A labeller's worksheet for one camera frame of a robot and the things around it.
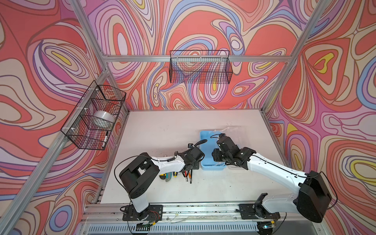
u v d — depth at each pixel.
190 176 0.85
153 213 0.72
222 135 0.75
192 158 0.70
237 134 0.91
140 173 0.51
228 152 0.62
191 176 0.85
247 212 0.73
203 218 0.72
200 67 0.96
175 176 0.84
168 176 0.85
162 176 0.84
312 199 0.40
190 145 0.83
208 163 0.89
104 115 0.73
